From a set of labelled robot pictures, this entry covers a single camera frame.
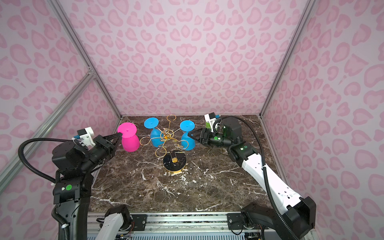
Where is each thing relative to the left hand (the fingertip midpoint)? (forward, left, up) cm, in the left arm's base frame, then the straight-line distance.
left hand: (121, 131), depth 60 cm
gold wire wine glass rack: (+7, -16, -37) cm, 41 cm away
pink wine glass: (+2, 0, -10) cm, 10 cm away
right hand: (0, -28, -5) cm, 28 cm away
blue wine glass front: (+13, -8, -10) cm, 19 cm away
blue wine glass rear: (+7, -25, -19) cm, 32 cm away
